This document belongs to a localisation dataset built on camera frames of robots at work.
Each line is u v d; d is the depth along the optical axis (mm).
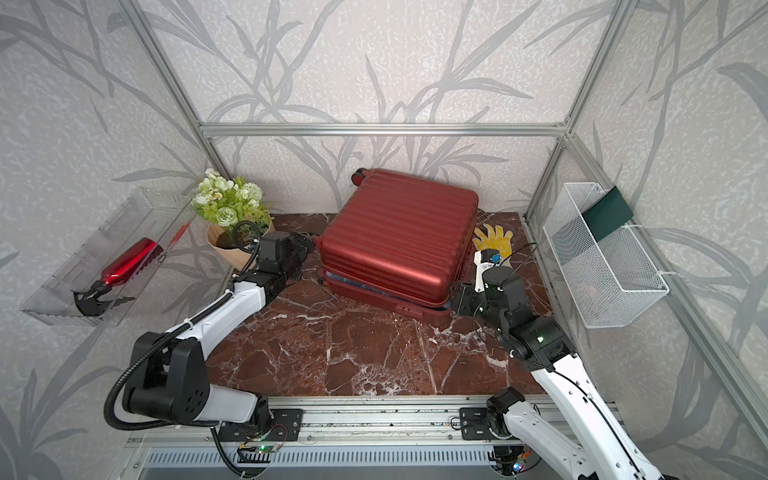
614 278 595
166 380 423
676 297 565
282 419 748
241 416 608
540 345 444
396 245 812
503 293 474
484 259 603
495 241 1122
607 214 691
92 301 588
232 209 843
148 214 783
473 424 731
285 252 697
